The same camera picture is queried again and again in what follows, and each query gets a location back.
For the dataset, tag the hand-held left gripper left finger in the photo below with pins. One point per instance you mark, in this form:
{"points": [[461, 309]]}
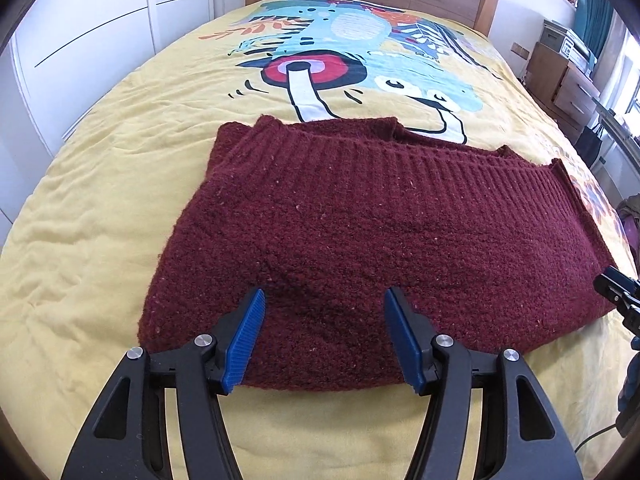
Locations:
{"points": [[247, 340]]}

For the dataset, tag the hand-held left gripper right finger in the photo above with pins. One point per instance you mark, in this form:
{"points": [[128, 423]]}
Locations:
{"points": [[405, 345]]}

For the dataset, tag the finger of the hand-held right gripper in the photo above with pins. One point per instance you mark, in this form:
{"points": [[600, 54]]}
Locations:
{"points": [[631, 315], [615, 285]]}

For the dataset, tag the dark red knitted sweater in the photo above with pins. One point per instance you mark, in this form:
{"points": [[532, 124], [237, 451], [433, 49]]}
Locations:
{"points": [[350, 240]]}

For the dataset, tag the person's right hand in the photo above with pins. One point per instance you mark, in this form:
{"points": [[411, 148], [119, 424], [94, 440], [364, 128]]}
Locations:
{"points": [[629, 405]]}

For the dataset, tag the brown jacket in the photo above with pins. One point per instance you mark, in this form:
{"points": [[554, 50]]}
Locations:
{"points": [[631, 220]]}

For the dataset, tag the black bag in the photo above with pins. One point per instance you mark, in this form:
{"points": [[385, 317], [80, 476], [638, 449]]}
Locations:
{"points": [[591, 147]]}

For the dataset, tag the cluttered desk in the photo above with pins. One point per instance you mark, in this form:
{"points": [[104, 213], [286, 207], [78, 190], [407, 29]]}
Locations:
{"points": [[620, 125]]}

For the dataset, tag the yellow printed duvet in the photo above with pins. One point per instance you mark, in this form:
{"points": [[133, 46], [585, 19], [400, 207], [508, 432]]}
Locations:
{"points": [[100, 210]]}

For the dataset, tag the wooden drawer cabinet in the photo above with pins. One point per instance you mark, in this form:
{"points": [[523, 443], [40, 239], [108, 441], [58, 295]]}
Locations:
{"points": [[560, 90]]}

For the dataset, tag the window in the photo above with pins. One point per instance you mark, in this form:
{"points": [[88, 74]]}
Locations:
{"points": [[627, 75]]}

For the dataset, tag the white printer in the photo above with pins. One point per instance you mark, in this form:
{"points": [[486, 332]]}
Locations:
{"points": [[565, 42]]}

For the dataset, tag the teal curtain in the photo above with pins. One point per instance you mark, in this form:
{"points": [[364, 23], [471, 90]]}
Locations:
{"points": [[592, 15]]}

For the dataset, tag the white wardrobe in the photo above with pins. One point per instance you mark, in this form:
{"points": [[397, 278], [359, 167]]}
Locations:
{"points": [[100, 25]]}

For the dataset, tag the wall switch plate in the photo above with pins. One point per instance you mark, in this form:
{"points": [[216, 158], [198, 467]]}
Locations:
{"points": [[520, 51]]}

